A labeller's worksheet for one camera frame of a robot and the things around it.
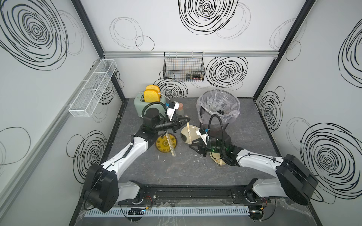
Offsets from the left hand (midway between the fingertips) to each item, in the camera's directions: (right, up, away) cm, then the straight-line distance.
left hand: (188, 120), depth 70 cm
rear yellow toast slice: (-24, +21, +26) cm, 41 cm away
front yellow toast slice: (-24, +15, +25) cm, 38 cm away
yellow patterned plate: (-17, -17, +24) cm, 34 cm away
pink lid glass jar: (-5, +8, +32) cm, 33 cm away
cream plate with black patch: (+4, -11, +14) cm, 18 cm away
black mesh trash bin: (+18, +11, +22) cm, 30 cm away
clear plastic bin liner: (+21, +11, +24) cm, 33 cm away
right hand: (+2, -14, +7) cm, 16 cm away
